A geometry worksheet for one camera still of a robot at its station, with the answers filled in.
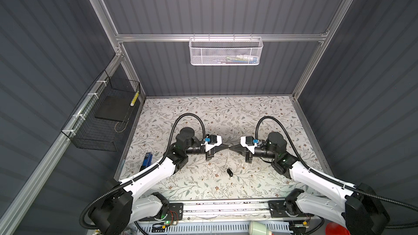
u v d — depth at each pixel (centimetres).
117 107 77
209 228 64
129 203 40
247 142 59
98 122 72
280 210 73
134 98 82
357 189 43
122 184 43
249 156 64
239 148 67
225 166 86
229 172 77
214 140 59
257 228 64
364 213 40
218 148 61
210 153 64
